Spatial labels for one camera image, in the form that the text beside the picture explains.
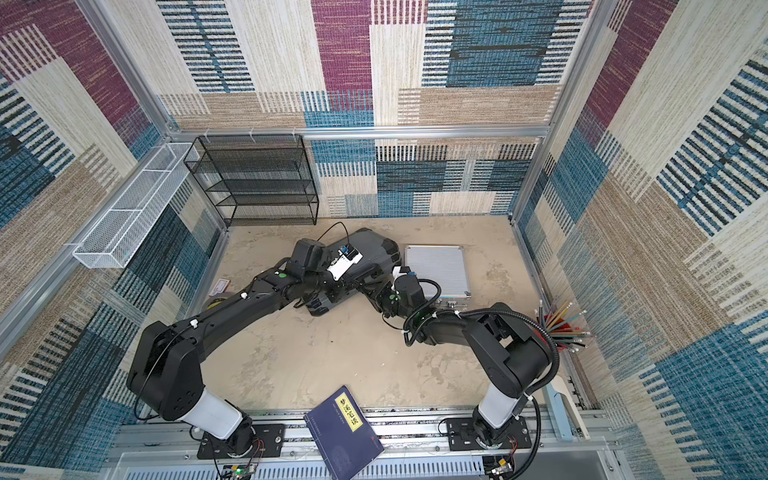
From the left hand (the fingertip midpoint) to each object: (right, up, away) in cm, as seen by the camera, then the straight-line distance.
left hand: (357, 281), depth 85 cm
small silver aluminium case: (+28, +4, +18) cm, 34 cm away
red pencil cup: (+55, -11, -2) cm, 56 cm away
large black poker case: (+5, +9, +9) cm, 14 cm away
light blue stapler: (+52, -31, -10) cm, 61 cm away
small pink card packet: (-48, -4, +17) cm, 51 cm away
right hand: (+1, -3, +3) cm, 5 cm away
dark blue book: (-2, -37, -10) cm, 38 cm away
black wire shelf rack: (-39, +34, +24) cm, 57 cm away
